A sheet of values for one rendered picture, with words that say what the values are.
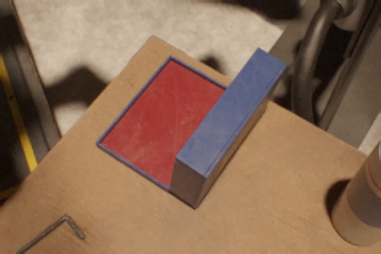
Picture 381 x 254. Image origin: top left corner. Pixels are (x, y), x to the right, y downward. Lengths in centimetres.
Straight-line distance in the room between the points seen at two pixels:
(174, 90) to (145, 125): 6
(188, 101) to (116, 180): 14
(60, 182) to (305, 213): 29
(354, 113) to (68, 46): 71
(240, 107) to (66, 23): 91
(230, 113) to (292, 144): 15
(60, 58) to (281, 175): 81
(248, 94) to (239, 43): 78
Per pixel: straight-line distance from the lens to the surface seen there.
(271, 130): 66
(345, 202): 58
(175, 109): 67
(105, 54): 131
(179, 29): 135
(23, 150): 85
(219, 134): 52
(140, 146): 64
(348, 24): 106
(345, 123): 124
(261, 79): 56
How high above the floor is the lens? 105
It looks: 62 degrees down
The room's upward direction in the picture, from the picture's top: straight up
